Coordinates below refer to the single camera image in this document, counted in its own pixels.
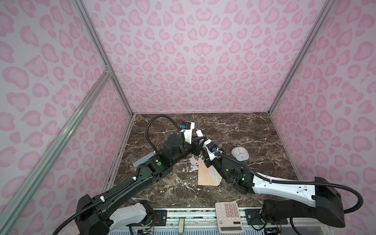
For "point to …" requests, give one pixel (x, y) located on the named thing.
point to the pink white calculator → (228, 218)
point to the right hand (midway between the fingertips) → (203, 143)
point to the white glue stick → (199, 133)
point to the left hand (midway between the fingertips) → (205, 135)
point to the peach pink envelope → (208, 176)
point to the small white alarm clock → (240, 153)
